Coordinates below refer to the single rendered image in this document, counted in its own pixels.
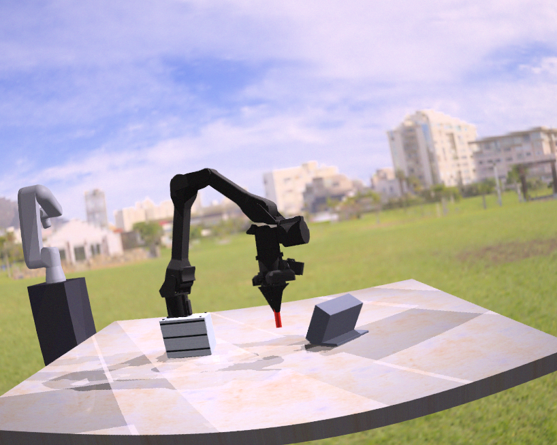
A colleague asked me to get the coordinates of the red peg with white band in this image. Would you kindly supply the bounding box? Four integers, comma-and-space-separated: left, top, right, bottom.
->
274, 311, 282, 328

